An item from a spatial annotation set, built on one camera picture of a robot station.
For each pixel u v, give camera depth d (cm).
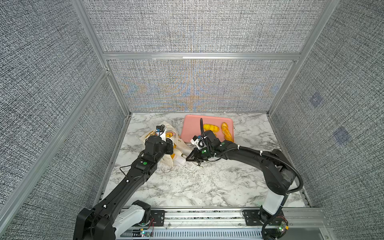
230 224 73
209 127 106
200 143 80
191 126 111
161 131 68
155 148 58
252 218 73
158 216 73
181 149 92
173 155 90
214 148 69
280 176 48
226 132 105
